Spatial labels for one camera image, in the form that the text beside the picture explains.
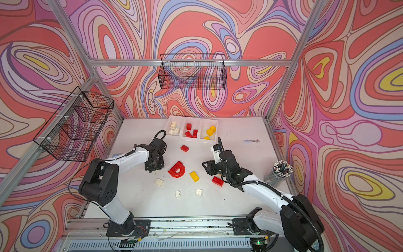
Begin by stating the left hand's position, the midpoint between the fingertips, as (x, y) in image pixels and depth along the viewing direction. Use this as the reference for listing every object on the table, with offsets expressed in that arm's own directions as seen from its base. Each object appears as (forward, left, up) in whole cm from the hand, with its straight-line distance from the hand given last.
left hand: (160, 168), depth 93 cm
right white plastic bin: (+35, -28, +2) cm, 45 cm away
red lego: (+14, -13, 0) cm, 20 cm away
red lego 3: (-8, -34, -1) cm, 35 cm away
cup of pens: (-9, -64, +15) cm, 66 cm away
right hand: (-4, -28, +9) cm, 29 cm away
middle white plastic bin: (+29, -17, 0) cm, 34 cm away
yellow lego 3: (-6, -20, 0) cm, 21 cm away
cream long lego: (+34, -3, +1) cm, 34 cm away
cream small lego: (+27, -3, +1) cm, 27 cm away
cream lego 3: (-14, -23, -1) cm, 27 cm away
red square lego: (+31, -15, +3) cm, 35 cm away
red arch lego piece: (+2, -11, 0) cm, 11 cm away
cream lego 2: (-9, 0, -1) cm, 9 cm away
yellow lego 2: (+26, -30, +2) cm, 40 cm away
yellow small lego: (+23, -28, 0) cm, 36 cm away
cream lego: (+29, -6, +1) cm, 29 cm away
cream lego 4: (-15, -12, -1) cm, 19 cm away
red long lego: (+26, -20, +3) cm, 33 cm away
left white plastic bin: (+36, -8, +5) cm, 37 cm away
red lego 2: (+25, -15, +1) cm, 29 cm away
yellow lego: (+28, -33, +4) cm, 43 cm away
